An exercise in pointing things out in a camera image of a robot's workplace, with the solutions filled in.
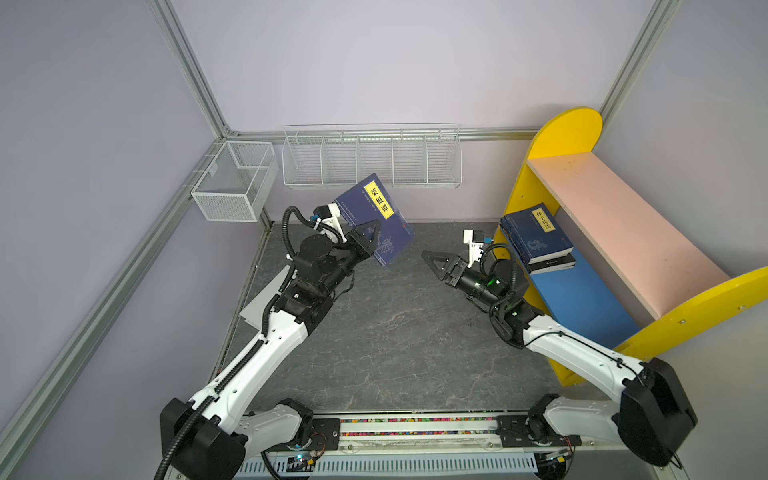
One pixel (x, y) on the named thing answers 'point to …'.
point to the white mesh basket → (238, 183)
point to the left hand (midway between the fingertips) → (382, 228)
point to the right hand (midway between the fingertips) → (424, 260)
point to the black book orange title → (560, 263)
